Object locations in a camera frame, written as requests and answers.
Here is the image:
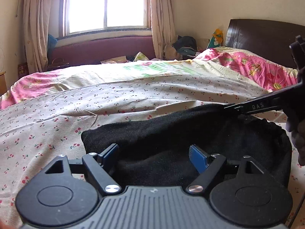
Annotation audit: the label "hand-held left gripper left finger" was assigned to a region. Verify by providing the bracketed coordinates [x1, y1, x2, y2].
[36, 144, 121, 195]

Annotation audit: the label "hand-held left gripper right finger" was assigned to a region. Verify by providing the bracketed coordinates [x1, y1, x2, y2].
[187, 144, 272, 195]

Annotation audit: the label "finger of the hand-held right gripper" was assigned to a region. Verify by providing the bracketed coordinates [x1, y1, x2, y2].
[223, 89, 286, 115]

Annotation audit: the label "black pants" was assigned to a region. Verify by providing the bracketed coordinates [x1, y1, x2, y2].
[81, 104, 292, 189]

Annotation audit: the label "person's right hand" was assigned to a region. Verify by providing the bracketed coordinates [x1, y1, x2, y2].
[286, 122, 305, 166]

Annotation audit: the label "pink floral quilt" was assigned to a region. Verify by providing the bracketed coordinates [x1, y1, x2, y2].
[0, 46, 299, 109]

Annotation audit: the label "cherry print bedsheet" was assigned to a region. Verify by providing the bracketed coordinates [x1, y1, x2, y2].
[0, 77, 305, 220]

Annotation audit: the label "dark wooden headboard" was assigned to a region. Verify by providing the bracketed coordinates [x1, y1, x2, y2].
[225, 19, 305, 69]

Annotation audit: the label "colourful printed bag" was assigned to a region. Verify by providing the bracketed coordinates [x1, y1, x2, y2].
[207, 29, 224, 49]

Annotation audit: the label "beige papers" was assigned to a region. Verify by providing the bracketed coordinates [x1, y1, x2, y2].
[100, 56, 127, 65]

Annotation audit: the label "pile of dark clothes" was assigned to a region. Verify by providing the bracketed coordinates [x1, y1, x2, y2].
[164, 36, 203, 60]

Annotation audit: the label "yellow green package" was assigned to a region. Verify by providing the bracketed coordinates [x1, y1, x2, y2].
[133, 51, 149, 61]

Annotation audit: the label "brown handbag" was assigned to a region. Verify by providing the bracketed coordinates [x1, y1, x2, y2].
[48, 57, 69, 71]

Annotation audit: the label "maroon window seat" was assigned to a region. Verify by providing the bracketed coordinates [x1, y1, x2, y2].
[48, 36, 155, 69]

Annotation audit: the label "red box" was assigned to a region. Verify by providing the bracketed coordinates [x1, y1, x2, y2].
[18, 62, 30, 78]

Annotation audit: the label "blue plastic bag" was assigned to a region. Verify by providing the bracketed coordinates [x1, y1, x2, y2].
[48, 35, 58, 50]

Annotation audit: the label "wooden cabinet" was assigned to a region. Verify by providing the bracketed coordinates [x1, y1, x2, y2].
[0, 72, 7, 96]

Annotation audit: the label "window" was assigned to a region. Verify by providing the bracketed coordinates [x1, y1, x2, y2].
[63, 0, 153, 36]

